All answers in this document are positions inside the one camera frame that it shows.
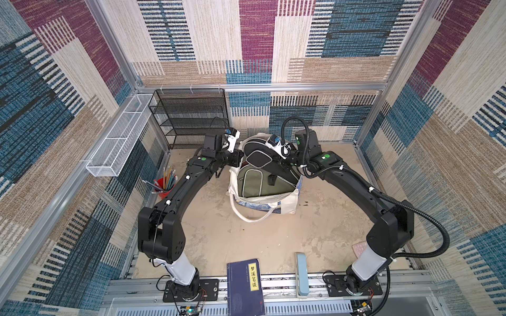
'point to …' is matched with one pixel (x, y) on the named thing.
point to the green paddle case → (255, 181)
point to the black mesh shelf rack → (186, 116)
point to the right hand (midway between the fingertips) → (275, 157)
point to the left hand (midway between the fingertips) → (244, 153)
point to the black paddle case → (259, 154)
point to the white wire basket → (107, 160)
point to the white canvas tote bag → (256, 208)
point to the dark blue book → (244, 289)
